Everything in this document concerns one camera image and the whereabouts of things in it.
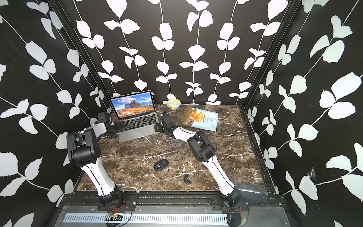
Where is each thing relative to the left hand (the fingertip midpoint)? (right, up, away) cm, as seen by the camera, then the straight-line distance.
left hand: (121, 125), depth 102 cm
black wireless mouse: (+32, -23, -17) cm, 43 cm away
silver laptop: (+9, +11, +8) cm, 16 cm away
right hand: (+24, +1, +1) cm, 24 cm away
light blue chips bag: (+59, +5, +8) cm, 59 cm away
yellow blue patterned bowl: (+37, +17, +17) cm, 44 cm away
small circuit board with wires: (+11, -45, -32) cm, 56 cm away
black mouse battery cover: (+47, -31, -20) cm, 60 cm away
